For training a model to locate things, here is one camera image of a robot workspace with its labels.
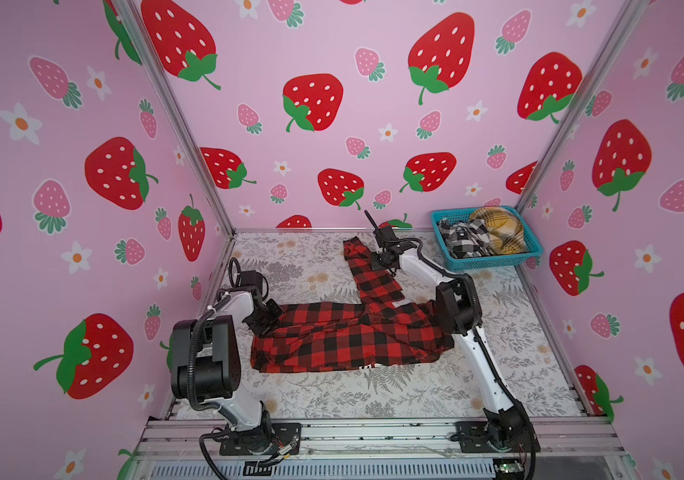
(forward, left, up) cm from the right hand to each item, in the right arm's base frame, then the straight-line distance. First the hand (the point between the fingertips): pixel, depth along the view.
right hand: (376, 260), depth 111 cm
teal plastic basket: (+6, -56, +7) cm, 56 cm away
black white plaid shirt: (+7, -33, +8) cm, 34 cm away
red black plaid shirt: (-33, +5, +3) cm, 34 cm away
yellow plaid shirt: (+12, -46, +9) cm, 49 cm away
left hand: (-30, +29, +1) cm, 41 cm away
